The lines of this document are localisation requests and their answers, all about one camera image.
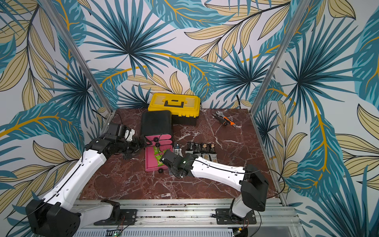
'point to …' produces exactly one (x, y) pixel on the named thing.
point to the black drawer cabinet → (155, 122)
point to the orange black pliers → (219, 113)
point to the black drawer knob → (156, 139)
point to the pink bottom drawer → (151, 161)
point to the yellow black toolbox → (185, 108)
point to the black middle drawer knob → (157, 144)
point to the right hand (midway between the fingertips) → (173, 167)
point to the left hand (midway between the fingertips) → (146, 149)
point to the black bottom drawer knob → (160, 170)
